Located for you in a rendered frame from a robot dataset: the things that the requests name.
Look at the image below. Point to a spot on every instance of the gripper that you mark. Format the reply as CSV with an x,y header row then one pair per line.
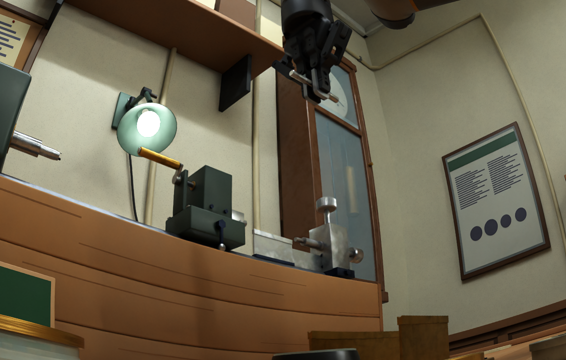
x,y
305,20

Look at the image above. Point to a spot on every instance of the silver gauge pin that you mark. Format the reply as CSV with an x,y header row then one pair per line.
x,y
297,76

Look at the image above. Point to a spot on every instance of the silver feeler rod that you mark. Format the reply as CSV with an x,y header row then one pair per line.
x,y
308,243

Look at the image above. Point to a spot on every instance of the silver carriage stop block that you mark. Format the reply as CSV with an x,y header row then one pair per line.
x,y
330,247

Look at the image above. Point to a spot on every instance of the wooden case clock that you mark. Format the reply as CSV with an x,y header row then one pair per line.
x,y
295,165

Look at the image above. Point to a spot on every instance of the silver knurled knob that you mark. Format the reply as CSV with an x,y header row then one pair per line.
x,y
326,205

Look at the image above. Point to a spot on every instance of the black lever with ball end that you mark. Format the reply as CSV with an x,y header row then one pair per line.
x,y
221,235

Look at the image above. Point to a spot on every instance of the silver round knob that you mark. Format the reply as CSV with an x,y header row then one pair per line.
x,y
356,255

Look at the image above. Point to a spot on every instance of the brown framed poster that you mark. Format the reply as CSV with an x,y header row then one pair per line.
x,y
495,200

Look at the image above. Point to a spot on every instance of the silver headstock spindle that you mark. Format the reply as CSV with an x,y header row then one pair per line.
x,y
33,145

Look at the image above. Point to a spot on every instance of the low brown wooden block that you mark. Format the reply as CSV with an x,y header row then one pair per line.
x,y
353,346

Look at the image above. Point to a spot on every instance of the black rounded object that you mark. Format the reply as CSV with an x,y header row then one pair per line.
x,y
315,355

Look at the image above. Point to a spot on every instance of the tall brown wooden block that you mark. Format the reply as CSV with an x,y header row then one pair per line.
x,y
423,340

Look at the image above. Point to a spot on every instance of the cork notice board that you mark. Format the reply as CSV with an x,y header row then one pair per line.
x,y
0,35

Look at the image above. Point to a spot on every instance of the round grey tin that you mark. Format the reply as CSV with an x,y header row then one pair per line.
x,y
563,345

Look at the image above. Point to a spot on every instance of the brass rimmed glass dish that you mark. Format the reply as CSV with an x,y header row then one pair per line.
x,y
13,335

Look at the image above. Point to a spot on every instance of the black shelf bracket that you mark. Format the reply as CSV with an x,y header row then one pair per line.
x,y
235,82

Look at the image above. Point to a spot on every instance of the wooden wall shelf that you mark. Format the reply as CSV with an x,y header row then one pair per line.
x,y
178,30

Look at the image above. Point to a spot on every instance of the green wall lamp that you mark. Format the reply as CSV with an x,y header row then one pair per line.
x,y
145,127

